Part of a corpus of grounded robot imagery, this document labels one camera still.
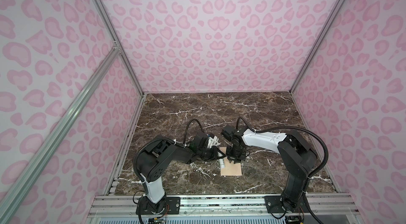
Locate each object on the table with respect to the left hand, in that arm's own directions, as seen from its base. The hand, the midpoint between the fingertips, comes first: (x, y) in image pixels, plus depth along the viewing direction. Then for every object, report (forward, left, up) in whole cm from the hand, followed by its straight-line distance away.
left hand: (225, 155), depth 86 cm
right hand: (-3, -2, -3) cm, 5 cm away
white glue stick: (-4, +2, -1) cm, 5 cm away
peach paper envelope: (-7, -3, -3) cm, 8 cm away
